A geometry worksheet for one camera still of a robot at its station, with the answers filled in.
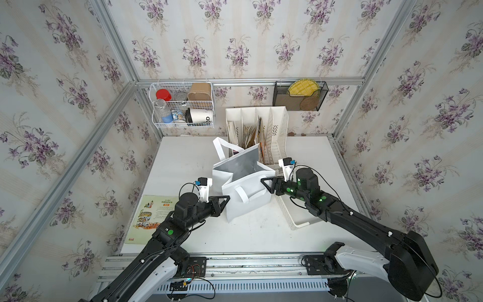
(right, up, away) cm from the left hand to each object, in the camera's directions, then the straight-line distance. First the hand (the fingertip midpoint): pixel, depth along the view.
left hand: (232, 202), depth 71 cm
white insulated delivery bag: (+2, +10, 0) cm, 10 cm away
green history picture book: (-39, -9, +17) cm, 44 cm away
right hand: (+14, +7, +7) cm, 17 cm away
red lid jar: (-35, +48, +21) cm, 63 cm away
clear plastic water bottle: (-35, +39, +20) cm, 56 cm away
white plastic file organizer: (+18, +34, +37) cm, 53 cm away
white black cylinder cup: (-18, +38, +22) cm, 47 cm away
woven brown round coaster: (+39, +45, +27) cm, 65 cm away
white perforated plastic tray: (+27, -7, +9) cm, 29 cm away
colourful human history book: (+15, +25, +33) cm, 44 cm away
